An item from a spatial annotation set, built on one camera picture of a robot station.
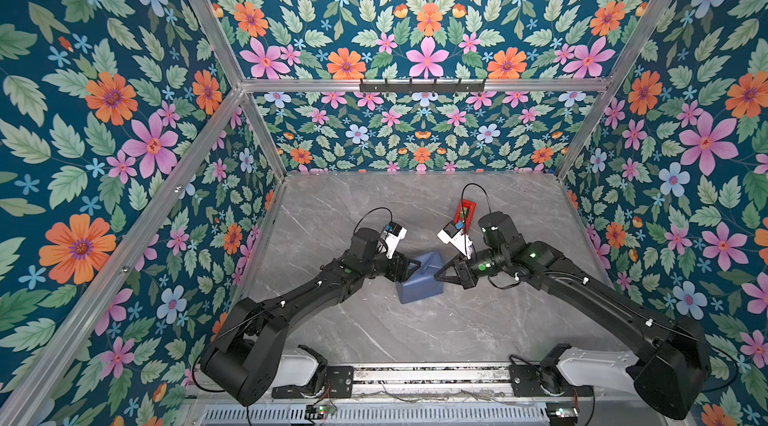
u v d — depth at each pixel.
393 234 0.75
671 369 0.38
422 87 0.92
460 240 0.66
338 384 0.73
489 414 0.77
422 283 0.78
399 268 0.74
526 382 0.73
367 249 0.67
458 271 0.63
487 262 0.63
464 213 1.01
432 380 0.75
